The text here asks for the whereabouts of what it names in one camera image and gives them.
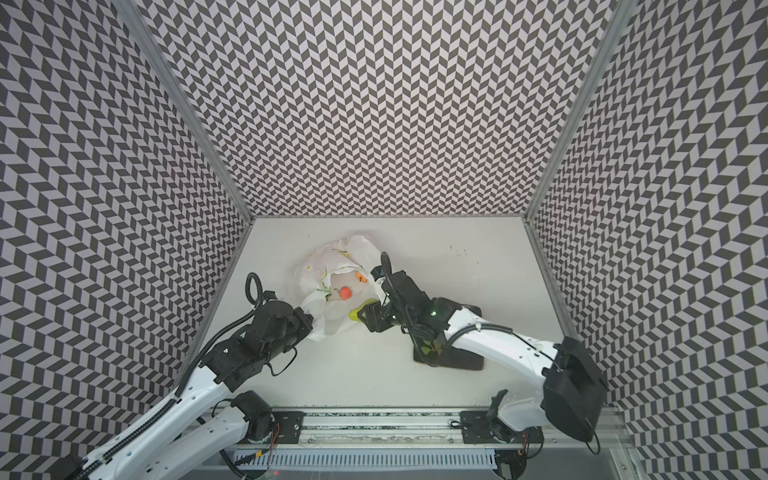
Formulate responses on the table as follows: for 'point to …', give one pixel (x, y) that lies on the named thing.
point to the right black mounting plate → (476, 429)
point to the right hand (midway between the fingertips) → (370, 317)
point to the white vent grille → (368, 460)
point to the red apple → (345, 293)
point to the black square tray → (453, 356)
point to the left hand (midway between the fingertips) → (315, 319)
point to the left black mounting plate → (289, 426)
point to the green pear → (353, 314)
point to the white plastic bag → (333, 279)
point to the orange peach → (361, 277)
